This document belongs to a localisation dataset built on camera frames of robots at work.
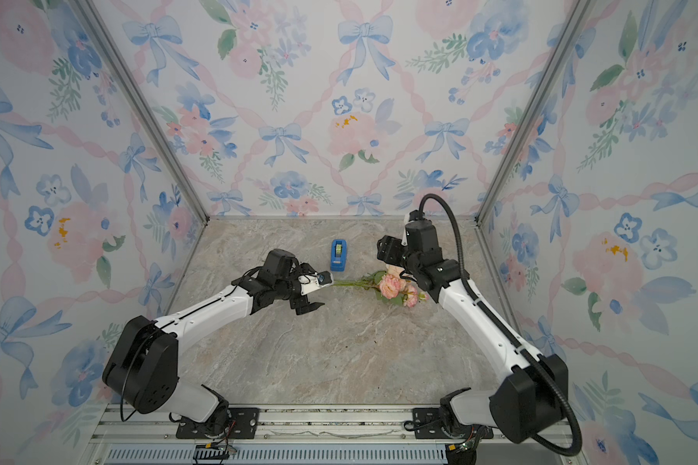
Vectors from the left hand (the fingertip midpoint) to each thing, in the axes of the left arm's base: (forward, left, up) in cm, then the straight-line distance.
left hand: (318, 282), depth 87 cm
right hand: (+5, -21, +13) cm, 25 cm away
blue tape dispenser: (+16, -5, -9) cm, 19 cm away
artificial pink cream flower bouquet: (+1, -21, -3) cm, 22 cm away
